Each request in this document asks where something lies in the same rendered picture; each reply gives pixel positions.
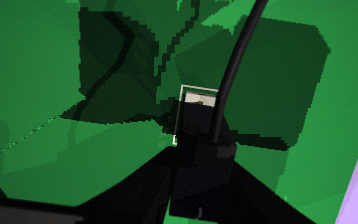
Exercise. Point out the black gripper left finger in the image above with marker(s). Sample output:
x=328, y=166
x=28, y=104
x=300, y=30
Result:
x=140, y=198

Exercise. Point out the green circuit board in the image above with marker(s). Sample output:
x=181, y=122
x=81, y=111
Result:
x=90, y=90

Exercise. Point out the black cable with plug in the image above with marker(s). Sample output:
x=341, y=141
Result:
x=205, y=147

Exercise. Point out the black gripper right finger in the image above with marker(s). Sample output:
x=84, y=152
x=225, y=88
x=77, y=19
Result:
x=248, y=201

